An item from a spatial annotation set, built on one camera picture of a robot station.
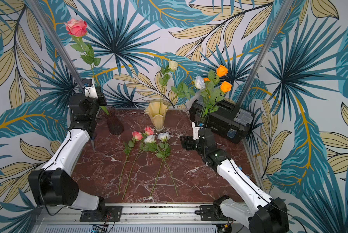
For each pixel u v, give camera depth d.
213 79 0.82
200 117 0.95
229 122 0.90
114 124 0.98
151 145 0.96
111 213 0.68
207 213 0.73
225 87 0.80
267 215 0.38
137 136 0.98
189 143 0.68
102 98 0.67
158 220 0.73
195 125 0.70
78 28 0.52
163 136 0.98
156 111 0.98
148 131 1.01
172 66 0.90
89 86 0.61
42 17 0.71
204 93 0.87
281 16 0.72
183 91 0.82
